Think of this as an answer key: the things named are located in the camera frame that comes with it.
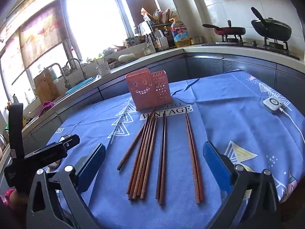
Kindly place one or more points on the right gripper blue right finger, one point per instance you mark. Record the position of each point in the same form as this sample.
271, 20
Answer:
220, 166

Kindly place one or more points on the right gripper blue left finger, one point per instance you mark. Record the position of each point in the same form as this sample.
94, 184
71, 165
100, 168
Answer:
87, 168

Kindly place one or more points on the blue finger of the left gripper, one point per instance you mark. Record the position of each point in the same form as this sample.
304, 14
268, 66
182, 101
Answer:
69, 141

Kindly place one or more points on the reddish chopstick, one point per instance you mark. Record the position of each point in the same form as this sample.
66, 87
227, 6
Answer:
194, 169
200, 183

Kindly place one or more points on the brown chopstick bundle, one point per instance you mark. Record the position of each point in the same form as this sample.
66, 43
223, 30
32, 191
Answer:
149, 159
137, 155
142, 167
134, 185

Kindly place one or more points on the dark chopstick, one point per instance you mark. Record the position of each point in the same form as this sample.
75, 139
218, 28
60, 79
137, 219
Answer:
162, 180
160, 161

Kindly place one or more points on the pink perforated utensil holder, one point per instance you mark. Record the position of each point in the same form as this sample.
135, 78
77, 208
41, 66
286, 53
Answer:
148, 89

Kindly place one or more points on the slanted brown chopstick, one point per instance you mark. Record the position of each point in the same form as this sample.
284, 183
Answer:
128, 152

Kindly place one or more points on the left hand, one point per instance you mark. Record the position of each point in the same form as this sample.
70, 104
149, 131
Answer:
15, 200

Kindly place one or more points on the magenta cloth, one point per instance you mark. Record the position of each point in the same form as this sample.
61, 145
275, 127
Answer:
45, 107

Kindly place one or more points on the wooden cutting board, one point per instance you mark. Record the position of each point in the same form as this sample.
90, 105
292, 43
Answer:
45, 89

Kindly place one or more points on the blue plastic basin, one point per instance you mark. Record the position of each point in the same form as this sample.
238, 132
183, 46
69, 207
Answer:
80, 85

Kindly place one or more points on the blue patterned tablecloth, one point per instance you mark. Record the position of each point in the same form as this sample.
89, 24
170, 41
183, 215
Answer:
225, 109

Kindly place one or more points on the right steel faucet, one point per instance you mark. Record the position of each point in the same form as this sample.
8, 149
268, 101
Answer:
72, 65

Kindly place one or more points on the white mug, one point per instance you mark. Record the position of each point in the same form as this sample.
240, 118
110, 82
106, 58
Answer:
103, 69

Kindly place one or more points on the white square device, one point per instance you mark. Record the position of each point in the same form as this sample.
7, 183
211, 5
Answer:
272, 104

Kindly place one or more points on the white ceramic dish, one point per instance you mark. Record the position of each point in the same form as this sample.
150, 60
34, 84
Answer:
126, 57

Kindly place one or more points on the patterned roller blind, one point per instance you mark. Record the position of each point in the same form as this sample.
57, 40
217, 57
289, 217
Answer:
35, 33

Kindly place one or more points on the black gas stove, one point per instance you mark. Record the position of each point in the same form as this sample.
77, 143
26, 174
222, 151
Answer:
270, 45

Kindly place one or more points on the white jug bottle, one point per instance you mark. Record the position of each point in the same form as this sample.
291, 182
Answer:
163, 40

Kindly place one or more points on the red frying pan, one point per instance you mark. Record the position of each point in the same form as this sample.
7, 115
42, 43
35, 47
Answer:
222, 31

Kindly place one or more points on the black spice rack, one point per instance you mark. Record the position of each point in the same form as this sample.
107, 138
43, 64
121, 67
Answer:
165, 30

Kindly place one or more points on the yellow cooking oil bottle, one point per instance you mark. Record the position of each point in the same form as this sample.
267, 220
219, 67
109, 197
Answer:
180, 34

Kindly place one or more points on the black wok with lid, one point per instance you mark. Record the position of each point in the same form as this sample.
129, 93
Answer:
270, 28

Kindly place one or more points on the brown cardboard panel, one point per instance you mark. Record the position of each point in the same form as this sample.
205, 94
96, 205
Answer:
135, 7

